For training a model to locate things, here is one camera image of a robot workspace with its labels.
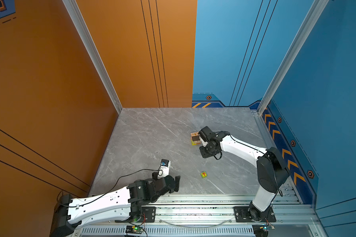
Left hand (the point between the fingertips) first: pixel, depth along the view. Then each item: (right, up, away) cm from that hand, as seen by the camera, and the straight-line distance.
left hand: (174, 176), depth 76 cm
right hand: (+17, +8, +13) cm, 23 cm away
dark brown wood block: (+13, +18, +18) cm, 29 cm away
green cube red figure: (+17, -2, +9) cm, 19 cm away
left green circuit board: (-19, -24, -5) cm, 31 cm away
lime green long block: (+11, +14, +22) cm, 28 cm away
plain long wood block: (+12, +16, +21) cm, 29 cm away
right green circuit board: (+44, -22, -6) cm, 50 cm away
